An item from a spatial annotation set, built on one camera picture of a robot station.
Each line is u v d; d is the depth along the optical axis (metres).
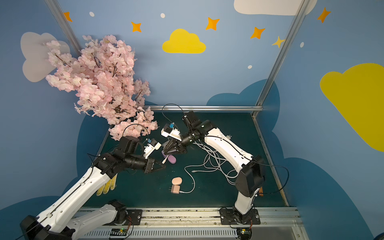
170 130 0.61
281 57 0.87
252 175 0.44
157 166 0.66
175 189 0.82
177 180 0.85
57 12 0.70
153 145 0.65
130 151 0.57
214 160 0.96
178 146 0.62
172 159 0.97
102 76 0.65
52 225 0.38
